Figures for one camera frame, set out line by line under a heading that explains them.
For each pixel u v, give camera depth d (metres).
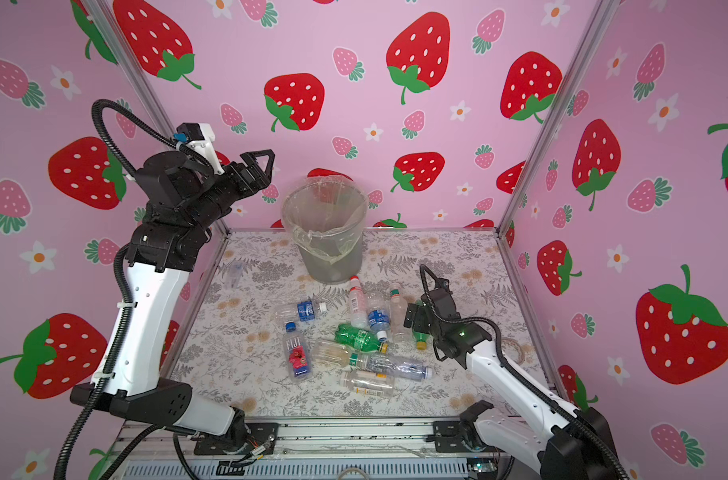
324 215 1.06
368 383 0.80
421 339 0.88
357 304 0.93
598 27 0.70
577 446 0.39
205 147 0.50
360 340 0.86
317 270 1.05
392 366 0.84
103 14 0.68
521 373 0.48
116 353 0.39
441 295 0.64
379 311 0.91
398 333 0.91
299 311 0.91
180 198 0.43
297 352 0.83
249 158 0.51
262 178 0.53
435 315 0.60
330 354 0.88
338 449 0.73
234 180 0.52
